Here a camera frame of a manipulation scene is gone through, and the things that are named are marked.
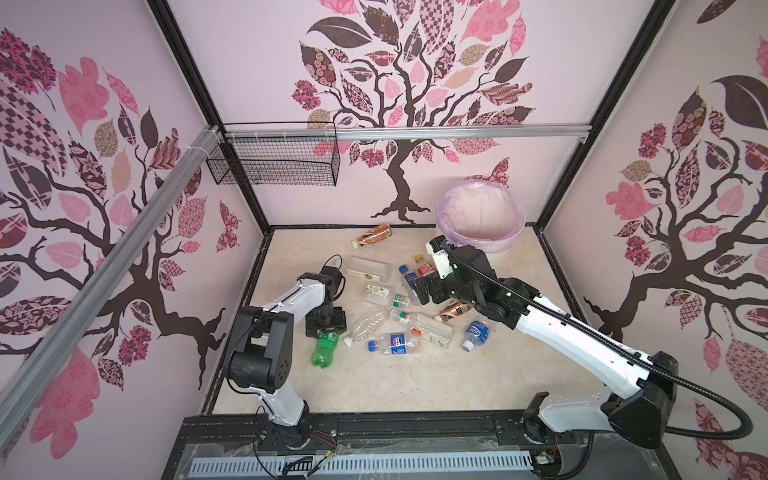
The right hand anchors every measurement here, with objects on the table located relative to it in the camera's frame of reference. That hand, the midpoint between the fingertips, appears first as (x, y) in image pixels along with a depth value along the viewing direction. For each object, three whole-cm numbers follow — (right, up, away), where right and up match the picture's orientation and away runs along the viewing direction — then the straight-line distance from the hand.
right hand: (426, 271), depth 74 cm
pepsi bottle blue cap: (-7, -22, +9) cm, 25 cm away
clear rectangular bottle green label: (-17, -1, +33) cm, 37 cm away
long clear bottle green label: (+3, -19, +13) cm, 23 cm away
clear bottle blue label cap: (-3, -4, +26) cm, 27 cm away
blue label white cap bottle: (+16, -19, +11) cm, 28 cm away
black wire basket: (-39, +37, +21) cm, 58 cm away
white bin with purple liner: (+23, +18, +26) cm, 39 cm away
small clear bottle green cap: (-13, -10, +21) cm, 26 cm away
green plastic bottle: (-29, -24, +11) cm, 39 cm away
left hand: (-28, -20, +14) cm, 37 cm away
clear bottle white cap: (-17, -19, +18) cm, 31 cm away
